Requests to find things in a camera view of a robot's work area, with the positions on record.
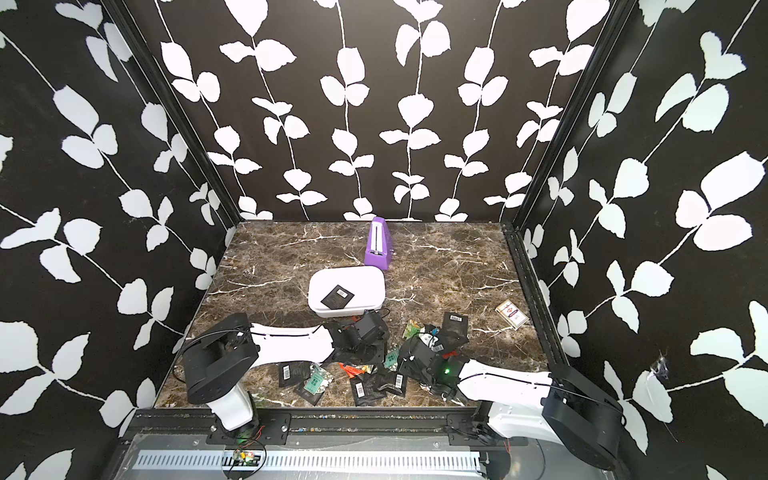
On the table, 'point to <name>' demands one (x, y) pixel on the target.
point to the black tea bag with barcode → (337, 298)
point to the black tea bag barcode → (455, 330)
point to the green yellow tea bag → (412, 330)
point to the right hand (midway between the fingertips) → (395, 358)
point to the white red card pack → (512, 315)
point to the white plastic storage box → (366, 283)
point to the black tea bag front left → (293, 373)
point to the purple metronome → (379, 251)
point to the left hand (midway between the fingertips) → (391, 353)
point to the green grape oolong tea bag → (318, 380)
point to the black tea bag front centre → (365, 391)
